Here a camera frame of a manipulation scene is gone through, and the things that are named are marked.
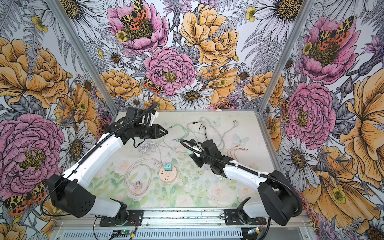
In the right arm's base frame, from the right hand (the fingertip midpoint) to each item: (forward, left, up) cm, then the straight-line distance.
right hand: (194, 156), depth 86 cm
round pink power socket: (-4, +15, -3) cm, 16 cm away
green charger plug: (+1, +2, +4) cm, 4 cm away
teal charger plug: (-5, +15, -4) cm, 16 cm away
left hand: (+4, +15, +13) cm, 21 cm away
